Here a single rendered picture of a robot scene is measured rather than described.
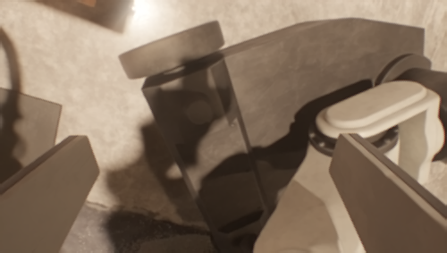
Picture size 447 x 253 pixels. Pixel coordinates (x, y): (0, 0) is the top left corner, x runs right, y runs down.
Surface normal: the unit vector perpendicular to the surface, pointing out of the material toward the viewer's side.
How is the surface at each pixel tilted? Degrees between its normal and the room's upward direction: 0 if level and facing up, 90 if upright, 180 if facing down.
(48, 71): 0
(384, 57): 0
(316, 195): 90
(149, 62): 25
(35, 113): 0
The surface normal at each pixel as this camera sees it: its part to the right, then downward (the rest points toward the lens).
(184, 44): 0.43, 0.25
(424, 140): -0.92, 0.37
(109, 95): 0.25, 0.36
